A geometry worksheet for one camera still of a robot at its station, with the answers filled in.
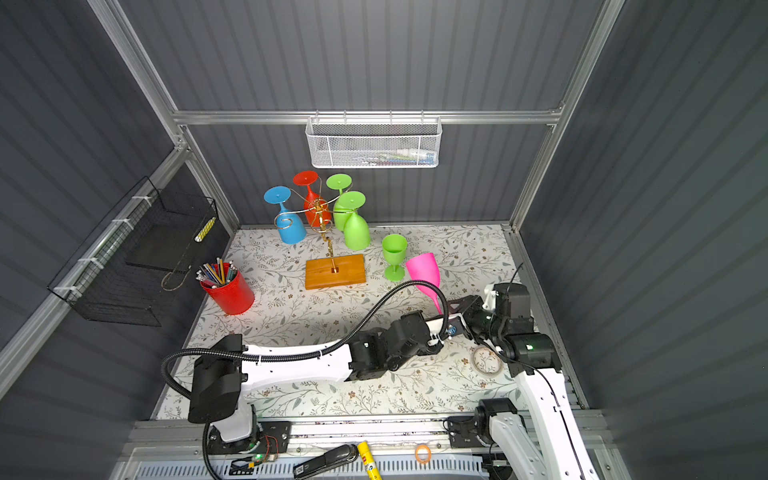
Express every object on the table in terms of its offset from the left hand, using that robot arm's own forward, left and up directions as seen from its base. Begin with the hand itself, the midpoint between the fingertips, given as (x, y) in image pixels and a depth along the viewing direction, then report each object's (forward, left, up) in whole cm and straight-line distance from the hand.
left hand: (441, 313), depth 72 cm
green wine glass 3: (+26, +21, +2) cm, 33 cm away
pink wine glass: (+11, +2, +3) cm, 12 cm away
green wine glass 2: (+38, +25, +12) cm, 47 cm away
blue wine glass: (+29, +40, +3) cm, 50 cm away
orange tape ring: (-26, +6, -22) cm, 34 cm away
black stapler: (-26, +26, -18) cm, 41 cm away
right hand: (+1, -3, +1) cm, 3 cm away
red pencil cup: (+17, +60, -10) cm, 63 cm away
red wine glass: (+28, +31, +9) cm, 43 cm away
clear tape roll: (-5, -16, -21) cm, 27 cm away
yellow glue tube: (-25, +20, -21) cm, 38 cm away
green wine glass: (+26, +10, -6) cm, 28 cm away
